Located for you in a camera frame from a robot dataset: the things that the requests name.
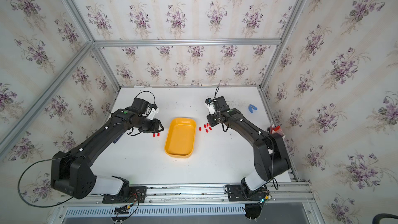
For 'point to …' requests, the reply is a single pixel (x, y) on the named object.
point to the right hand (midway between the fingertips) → (213, 118)
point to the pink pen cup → (277, 129)
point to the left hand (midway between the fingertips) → (161, 129)
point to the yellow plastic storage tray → (180, 137)
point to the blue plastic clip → (251, 107)
